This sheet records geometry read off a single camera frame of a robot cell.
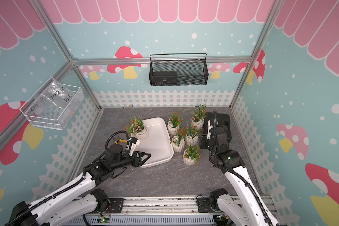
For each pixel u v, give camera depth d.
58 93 0.73
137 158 0.67
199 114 0.97
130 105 1.24
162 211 0.73
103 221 0.72
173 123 0.99
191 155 0.79
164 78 0.89
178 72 0.92
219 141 0.51
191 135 0.94
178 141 0.90
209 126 0.65
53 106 0.71
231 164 0.48
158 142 1.04
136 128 0.89
